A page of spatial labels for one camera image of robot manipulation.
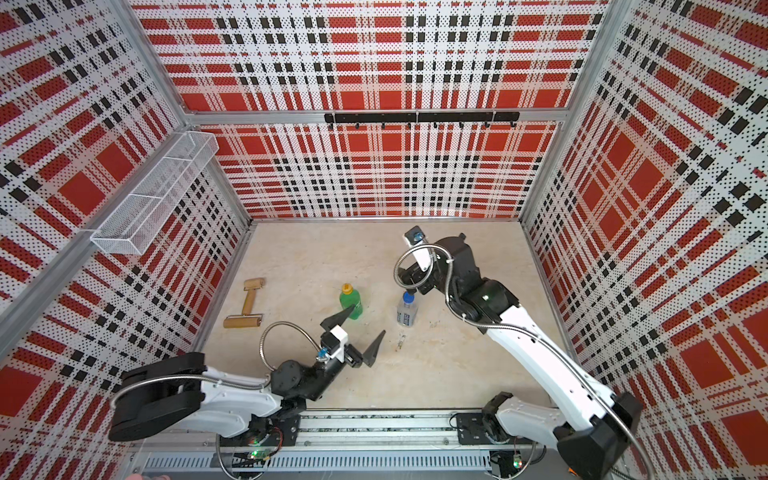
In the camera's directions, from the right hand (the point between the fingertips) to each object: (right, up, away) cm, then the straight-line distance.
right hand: (422, 257), depth 72 cm
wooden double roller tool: (-54, -20, +20) cm, 61 cm away
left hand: (-12, -14, -3) cm, 18 cm away
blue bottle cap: (-3, -12, +10) cm, 16 cm away
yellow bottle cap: (-21, -9, +11) cm, 25 cm away
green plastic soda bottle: (-22, -14, +18) cm, 32 cm away
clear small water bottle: (-3, -17, +12) cm, 21 cm away
